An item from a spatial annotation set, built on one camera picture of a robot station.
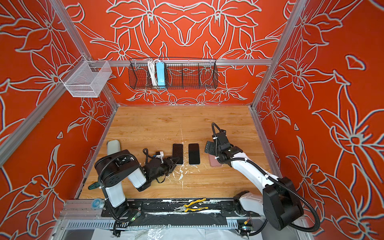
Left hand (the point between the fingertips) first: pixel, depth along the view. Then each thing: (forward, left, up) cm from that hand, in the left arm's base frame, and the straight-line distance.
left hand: (181, 160), depth 87 cm
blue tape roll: (-25, +41, -4) cm, 48 cm away
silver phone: (+7, +3, -2) cm, 8 cm away
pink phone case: (+2, -20, -4) cm, 21 cm away
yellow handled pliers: (-24, -5, -3) cm, 25 cm away
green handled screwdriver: (-17, +46, -2) cm, 49 cm away
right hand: (+8, -18, +6) cm, 21 cm away
